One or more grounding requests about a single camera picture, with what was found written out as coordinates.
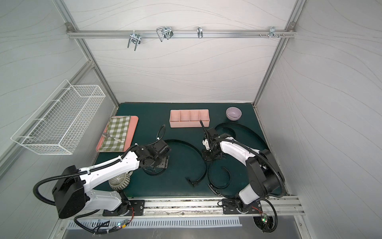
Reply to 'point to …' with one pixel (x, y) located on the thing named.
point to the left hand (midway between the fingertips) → (162, 162)
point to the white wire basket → (57, 126)
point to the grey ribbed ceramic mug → (121, 182)
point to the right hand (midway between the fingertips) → (205, 158)
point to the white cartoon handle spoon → (107, 135)
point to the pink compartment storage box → (189, 118)
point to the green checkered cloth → (117, 127)
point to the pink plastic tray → (133, 122)
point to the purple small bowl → (233, 113)
